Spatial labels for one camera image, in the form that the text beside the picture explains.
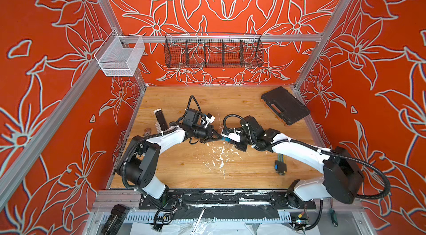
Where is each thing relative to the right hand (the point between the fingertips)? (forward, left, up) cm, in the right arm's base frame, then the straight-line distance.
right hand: (229, 135), depth 83 cm
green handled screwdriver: (-33, -43, -10) cm, 55 cm away
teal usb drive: (-6, +2, +8) cm, 10 cm away
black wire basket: (+46, +9, +21) cm, 51 cm away
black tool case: (+25, -37, -5) cm, 44 cm away
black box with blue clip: (-12, -26, -9) cm, 30 cm away
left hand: (-2, +4, +1) cm, 5 cm away
